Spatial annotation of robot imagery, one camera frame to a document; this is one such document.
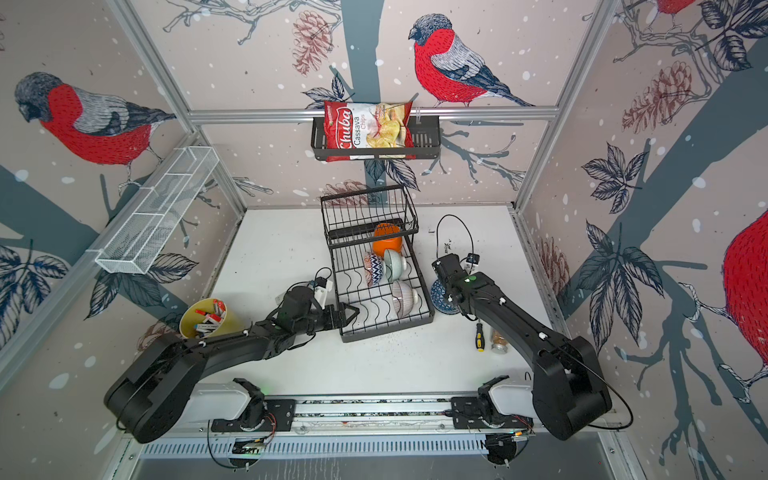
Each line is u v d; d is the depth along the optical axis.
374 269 0.90
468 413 0.73
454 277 0.66
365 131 0.88
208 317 0.78
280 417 0.73
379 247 1.02
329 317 0.76
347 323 0.77
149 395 0.42
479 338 0.85
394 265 0.92
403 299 0.83
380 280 0.93
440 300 0.90
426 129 0.93
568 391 0.41
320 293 0.81
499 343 0.82
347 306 0.79
